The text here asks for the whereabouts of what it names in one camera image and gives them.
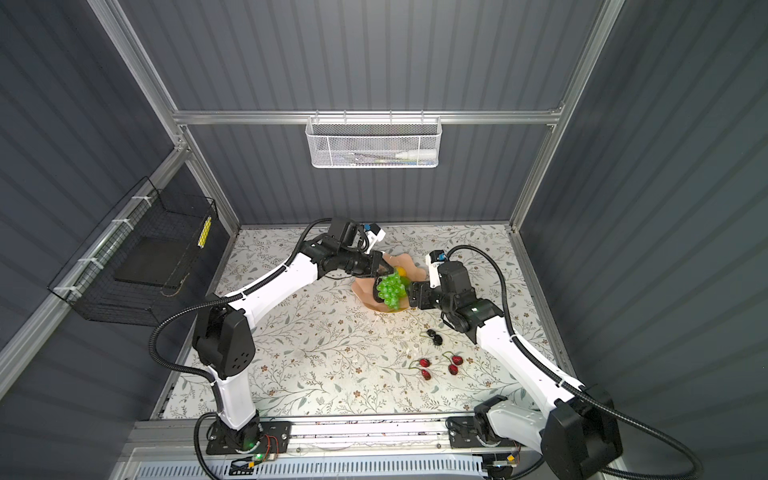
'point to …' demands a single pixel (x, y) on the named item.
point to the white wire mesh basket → (373, 141)
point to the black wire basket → (140, 258)
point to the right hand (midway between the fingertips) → (422, 287)
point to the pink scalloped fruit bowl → (365, 286)
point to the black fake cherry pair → (437, 339)
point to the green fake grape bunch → (392, 288)
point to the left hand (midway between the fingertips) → (394, 269)
